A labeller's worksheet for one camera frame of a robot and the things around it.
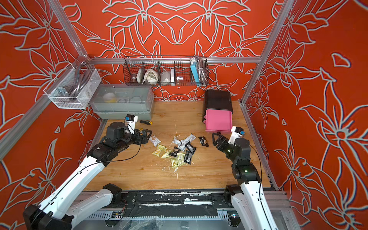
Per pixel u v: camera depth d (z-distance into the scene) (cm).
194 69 84
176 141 94
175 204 73
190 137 97
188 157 87
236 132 65
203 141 93
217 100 98
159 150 90
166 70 96
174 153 88
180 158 85
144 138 67
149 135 71
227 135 66
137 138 66
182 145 92
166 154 87
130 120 65
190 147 90
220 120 90
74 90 67
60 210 39
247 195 47
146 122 102
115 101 99
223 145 65
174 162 85
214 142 67
